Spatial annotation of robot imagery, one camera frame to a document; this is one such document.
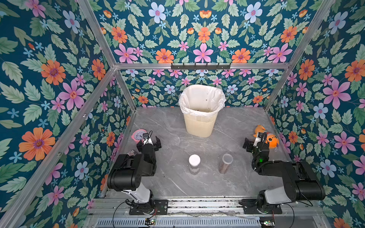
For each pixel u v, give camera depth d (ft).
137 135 3.30
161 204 2.45
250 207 2.41
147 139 2.57
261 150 2.26
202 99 3.14
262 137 2.51
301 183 1.45
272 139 2.96
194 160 2.42
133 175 1.51
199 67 3.04
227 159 2.44
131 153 2.98
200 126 2.81
